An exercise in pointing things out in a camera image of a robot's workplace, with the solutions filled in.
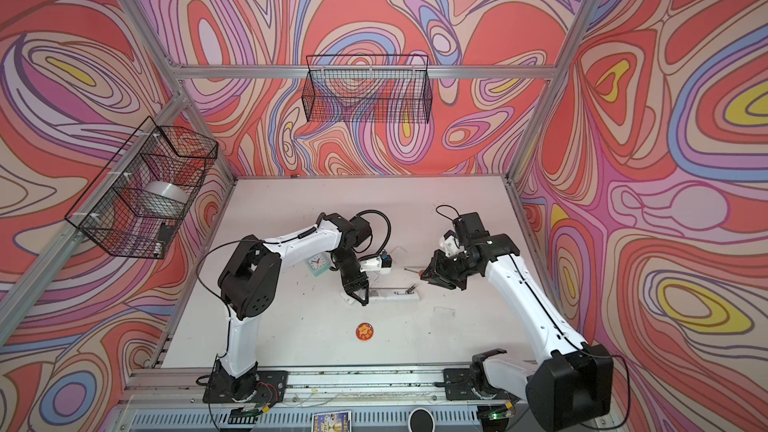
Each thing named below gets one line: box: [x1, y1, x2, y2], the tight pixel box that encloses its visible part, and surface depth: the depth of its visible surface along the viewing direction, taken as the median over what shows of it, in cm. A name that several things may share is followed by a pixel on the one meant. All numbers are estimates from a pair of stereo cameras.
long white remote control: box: [368, 288, 420, 303], surface depth 86 cm
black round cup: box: [408, 407, 436, 432], surface depth 66 cm
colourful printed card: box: [311, 410, 352, 432], surface depth 69 cm
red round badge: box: [356, 322, 374, 341], surface depth 84 cm
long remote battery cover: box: [433, 306, 456, 319], surface depth 86 cm
